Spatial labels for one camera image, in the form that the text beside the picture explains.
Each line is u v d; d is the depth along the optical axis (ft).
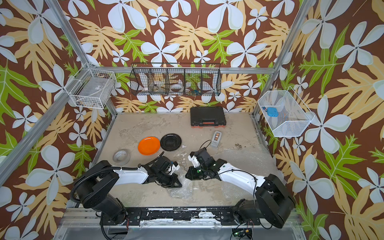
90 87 2.83
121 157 3.14
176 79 3.19
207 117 3.83
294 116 2.53
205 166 2.13
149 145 3.34
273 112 2.82
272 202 1.36
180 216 2.46
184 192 2.63
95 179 1.68
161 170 2.37
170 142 3.61
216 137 3.32
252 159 3.07
